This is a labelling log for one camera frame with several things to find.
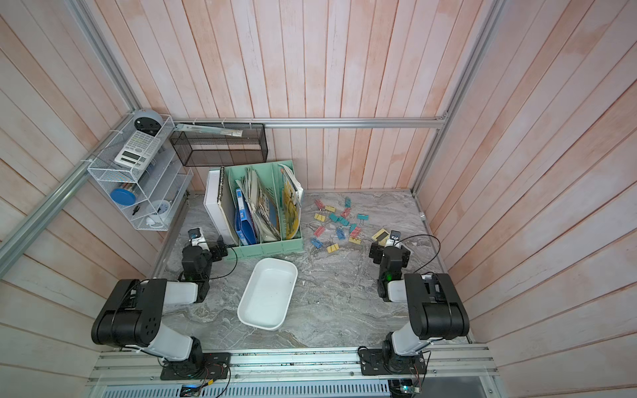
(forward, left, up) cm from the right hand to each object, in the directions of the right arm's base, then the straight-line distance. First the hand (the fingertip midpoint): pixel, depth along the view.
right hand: (390, 240), depth 94 cm
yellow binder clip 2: (+3, +12, -6) cm, 14 cm away
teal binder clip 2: (+16, +8, -4) cm, 18 cm away
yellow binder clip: (-1, +23, -5) cm, 24 cm away
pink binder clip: (+8, +28, -5) cm, 29 cm away
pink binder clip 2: (+7, +12, -5) cm, 15 cm away
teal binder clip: (+25, +14, -6) cm, 29 cm away
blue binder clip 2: (+7, +19, -6) cm, 21 cm away
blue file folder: (-3, +53, +14) cm, 55 cm away
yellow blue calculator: (+6, +1, -6) cm, 8 cm away
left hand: (-2, +69, +2) cm, 69 cm away
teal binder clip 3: (+17, +21, -7) cm, 27 cm away
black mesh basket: (+36, +71, +20) cm, 82 cm away
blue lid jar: (-2, +89, +26) cm, 93 cm away
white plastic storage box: (-22, +46, -5) cm, 51 cm away
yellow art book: (+10, +38, +13) cm, 41 cm away
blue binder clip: (+2, +28, -6) cm, 29 cm away
